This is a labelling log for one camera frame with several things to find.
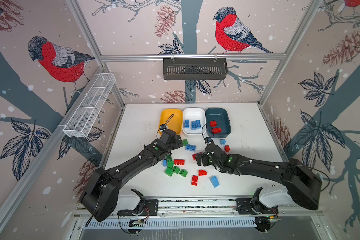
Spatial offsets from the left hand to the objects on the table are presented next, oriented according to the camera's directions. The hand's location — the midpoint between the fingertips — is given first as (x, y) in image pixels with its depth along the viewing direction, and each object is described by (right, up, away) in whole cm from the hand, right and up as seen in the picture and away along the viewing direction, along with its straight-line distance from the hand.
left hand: (175, 140), depth 85 cm
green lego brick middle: (0, -17, 0) cm, 17 cm away
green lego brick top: (-4, -11, +3) cm, 12 cm away
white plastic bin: (+12, +15, +29) cm, 35 cm away
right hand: (+14, -10, +1) cm, 18 cm away
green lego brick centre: (-3, -14, +1) cm, 15 cm away
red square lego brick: (+26, +9, +22) cm, 35 cm away
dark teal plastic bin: (+34, +13, +27) cm, 46 cm away
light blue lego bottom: (+22, -22, -4) cm, 32 cm away
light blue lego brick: (+12, +7, +18) cm, 23 cm away
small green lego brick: (+6, -3, +11) cm, 13 cm away
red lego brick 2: (+12, -11, +9) cm, 19 cm away
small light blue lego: (+31, -3, +13) cm, 33 cm away
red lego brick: (+28, +4, +19) cm, 34 cm away
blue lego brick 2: (+15, +8, +22) cm, 28 cm away
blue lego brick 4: (-7, -14, +3) cm, 16 cm away
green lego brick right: (+4, -18, -1) cm, 19 cm away
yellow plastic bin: (-2, +8, +21) cm, 23 cm away
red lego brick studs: (+2, -14, +3) cm, 14 cm away
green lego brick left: (-4, -18, -1) cm, 19 cm away
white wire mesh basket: (-44, +15, -10) cm, 48 cm away
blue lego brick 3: (+10, -6, +10) cm, 15 cm away
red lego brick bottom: (+11, -22, -4) cm, 24 cm away
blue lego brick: (+7, +9, +20) cm, 23 cm away
